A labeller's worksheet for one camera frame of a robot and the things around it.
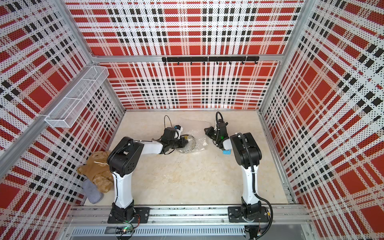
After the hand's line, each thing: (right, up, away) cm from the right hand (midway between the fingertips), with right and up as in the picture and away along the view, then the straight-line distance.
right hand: (206, 127), depth 104 cm
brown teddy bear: (-61, -23, -23) cm, 69 cm away
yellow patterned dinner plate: (-10, -12, -6) cm, 16 cm away
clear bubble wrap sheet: (-7, -2, +1) cm, 8 cm away
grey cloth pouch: (-62, -34, -26) cm, 75 cm away
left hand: (-12, -10, -3) cm, 15 cm away
